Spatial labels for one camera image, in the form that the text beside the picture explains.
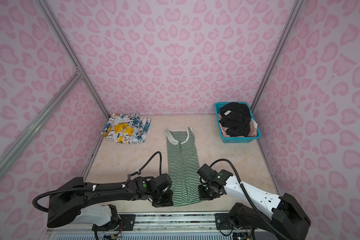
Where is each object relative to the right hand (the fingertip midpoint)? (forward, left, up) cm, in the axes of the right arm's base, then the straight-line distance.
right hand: (200, 196), depth 77 cm
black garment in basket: (+48, -25, +8) cm, 55 cm away
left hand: (-5, +13, 0) cm, 14 cm away
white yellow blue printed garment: (+44, +50, 0) cm, 67 cm away
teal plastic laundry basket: (+35, -23, +1) cm, 42 cm away
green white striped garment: (+17, +10, -3) cm, 20 cm away
